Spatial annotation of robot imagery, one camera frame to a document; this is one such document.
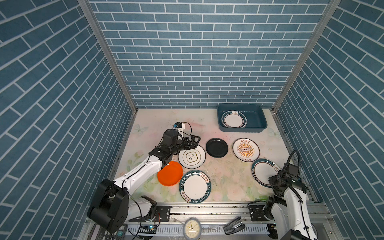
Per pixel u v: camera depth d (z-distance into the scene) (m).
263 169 0.94
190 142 0.73
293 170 0.65
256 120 1.13
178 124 0.74
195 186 0.83
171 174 0.86
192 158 0.94
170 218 0.74
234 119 1.12
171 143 0.63
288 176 0.64
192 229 0.67
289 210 0.51
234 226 0.69
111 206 0.41
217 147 0.97
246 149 0.97
